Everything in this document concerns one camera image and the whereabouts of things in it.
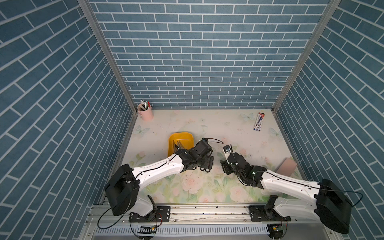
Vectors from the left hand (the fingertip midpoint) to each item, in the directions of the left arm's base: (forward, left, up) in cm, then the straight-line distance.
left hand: (211, 161), depth 81 cm
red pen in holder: (+45, +44, 0) cm, 63 cm away
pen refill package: (+37, -39, -8) cm, 54 cm away
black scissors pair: (0, +3, -11) cm, 11 cm away
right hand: (+3, -8, -3) cm, 9 cm away
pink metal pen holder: (+40, +45, -6) cm, 61 cm away
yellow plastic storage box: (+20, +15, -8) cm, 26 cm away
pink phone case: (+1, -47, -9) cm, 48 cm away
